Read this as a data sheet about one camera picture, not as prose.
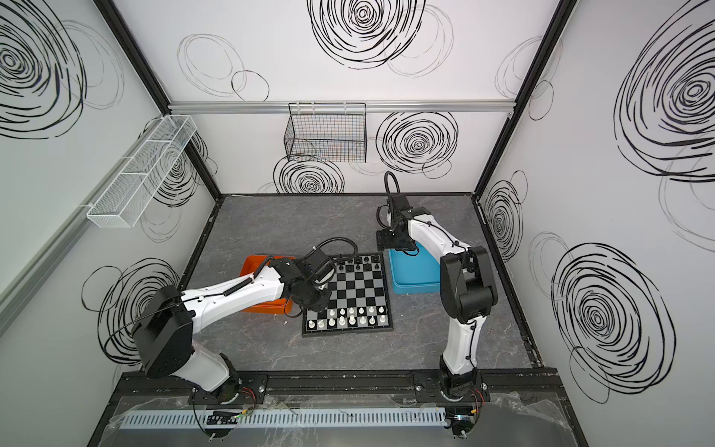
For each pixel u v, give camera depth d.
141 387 0.74
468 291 0.51
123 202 0.72
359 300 0.89
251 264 0.97
